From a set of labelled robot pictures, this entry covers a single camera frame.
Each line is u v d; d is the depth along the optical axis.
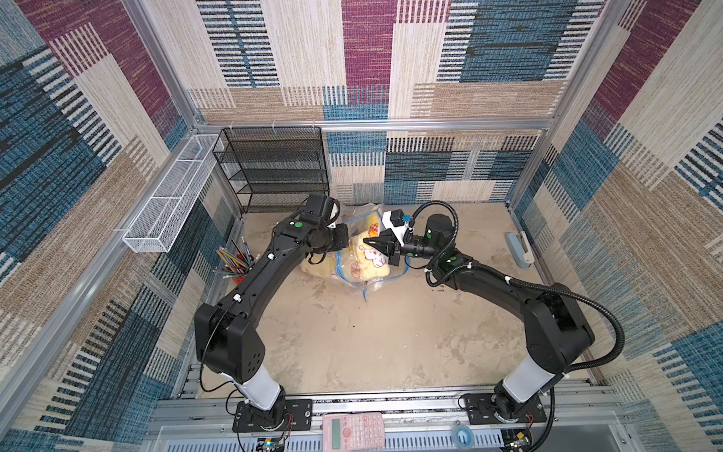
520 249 1.04
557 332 0.46
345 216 0.76
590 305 0.43
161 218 0.73
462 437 0.71
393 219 0.65
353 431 0.70
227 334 0.43
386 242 0.70
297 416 0.73
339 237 0.74
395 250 0.69
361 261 0.77
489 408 0.73
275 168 1.09
